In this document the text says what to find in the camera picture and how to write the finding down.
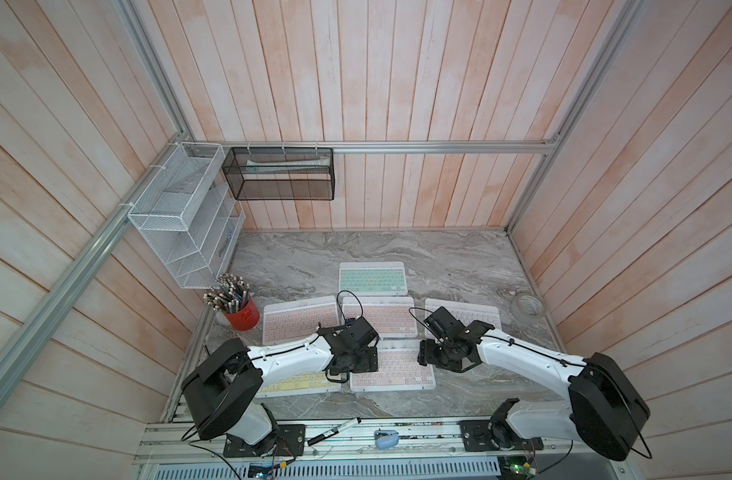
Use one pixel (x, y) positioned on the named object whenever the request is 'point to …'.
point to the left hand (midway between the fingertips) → (361, 369)
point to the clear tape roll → (528, 307)
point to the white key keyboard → (467, 311)
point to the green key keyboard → (373, 278)
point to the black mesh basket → (281, 173)
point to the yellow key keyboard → (313, 383)
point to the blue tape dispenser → (386, 439)
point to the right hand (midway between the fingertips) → (426, 358)
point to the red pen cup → (229, 294)
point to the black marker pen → (334, 431)
